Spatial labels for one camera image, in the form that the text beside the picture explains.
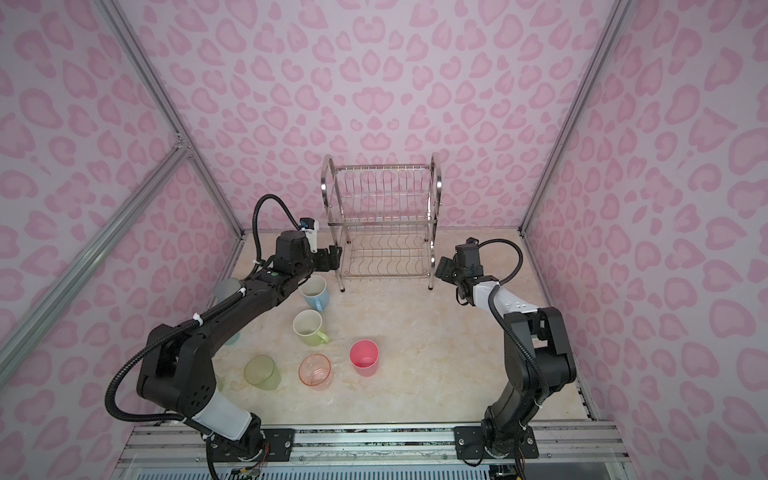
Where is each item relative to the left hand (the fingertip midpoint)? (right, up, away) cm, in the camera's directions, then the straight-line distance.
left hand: (331, 243), depth 87 cm
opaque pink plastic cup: (+10, -32, -3) cm, 34 cm away
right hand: (+37, -7, +8) cm, 38 cm away
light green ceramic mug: (-7, -24, +1) cm, 25 cm away
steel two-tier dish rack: (+15, +10, +19) cm, 26 cm away
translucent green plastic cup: (-18, -36, -4) cm, 41 cm away
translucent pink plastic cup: (-4, -36, -3) cm, 37 cm away
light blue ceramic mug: (-6, -14, +5) cm, 17 cm away
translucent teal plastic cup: (-41, -16, +18) cm, 48 cm away
